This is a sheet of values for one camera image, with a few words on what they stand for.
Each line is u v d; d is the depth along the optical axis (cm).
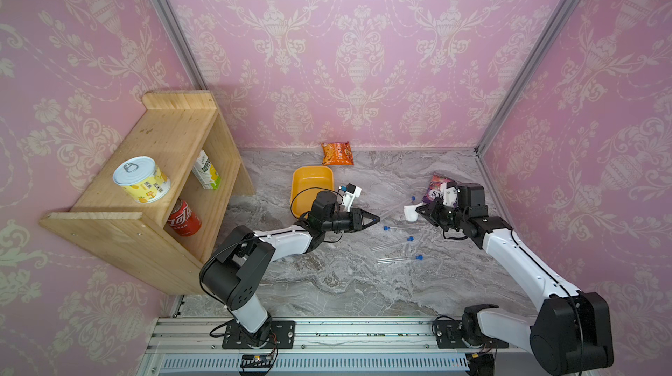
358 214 75
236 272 46
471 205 65
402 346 73
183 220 65
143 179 49
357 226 76
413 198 103
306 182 112
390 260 88
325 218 70
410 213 83
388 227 97
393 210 83
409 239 92
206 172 76
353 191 79
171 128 68
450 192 77
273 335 73
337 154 115
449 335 73
